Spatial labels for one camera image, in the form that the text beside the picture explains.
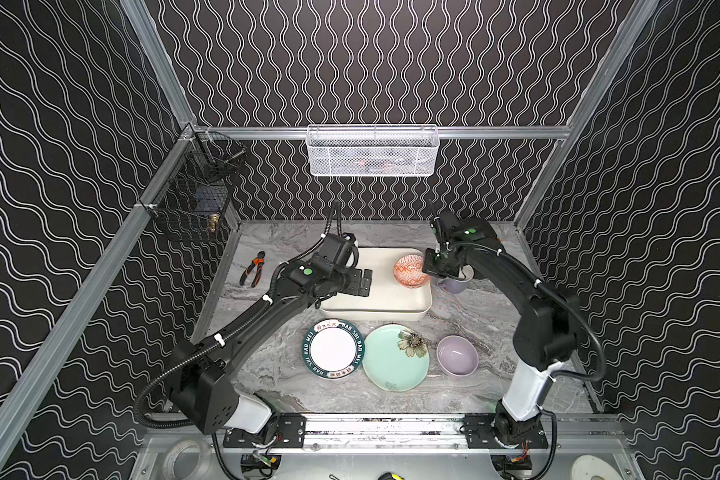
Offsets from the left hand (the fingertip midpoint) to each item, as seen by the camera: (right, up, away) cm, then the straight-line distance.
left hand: (355, 273), depth 80 cm
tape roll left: (-41, -45, -8) cm, 61 cm away
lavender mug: (+33, -6, +20) cm, 39 cm away
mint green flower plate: (+11, -25, +7) cm, 28 cm away
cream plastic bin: (+10, -10, +17) cm, 22 cm away
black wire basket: (-51, +23, +13) cm, 57 cm away
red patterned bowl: (+16, 0, +15) cm, 22 cm away
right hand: (+22, 0, +11) cm, 25 cm away
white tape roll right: (+56, -45, -9) cm, 72 cm away
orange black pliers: (-35, +3, +27) cm, 45 cm away
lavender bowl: (+29, -24, +4) cm, 37 cm away
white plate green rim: (-7, -22, +6) cm, 24 cm away
